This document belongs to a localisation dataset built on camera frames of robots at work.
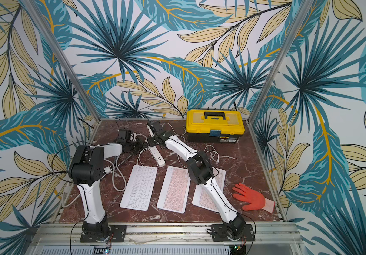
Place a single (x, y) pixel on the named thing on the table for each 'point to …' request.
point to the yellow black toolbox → (214, 125)
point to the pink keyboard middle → (175, 190)
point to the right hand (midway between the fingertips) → (150, 139)
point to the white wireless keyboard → (138, 192)
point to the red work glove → (255, 199)
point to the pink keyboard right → (203, 199)
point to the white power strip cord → (112, 175)
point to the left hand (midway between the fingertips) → (150, 145)
